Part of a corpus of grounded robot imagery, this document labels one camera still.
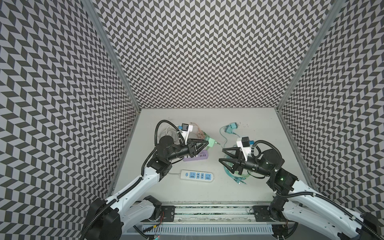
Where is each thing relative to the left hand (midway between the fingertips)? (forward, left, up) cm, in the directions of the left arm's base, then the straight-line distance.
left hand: (207, 143), depth 68 cm
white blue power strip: (-6, +8, -24) cm, 26 cm away
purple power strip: (+6, +2, -24) cm, 25 cm away
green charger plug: (+1, -2, 0) cm, 2 cm away
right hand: (-8, -6, -1) cm, 10 cm away
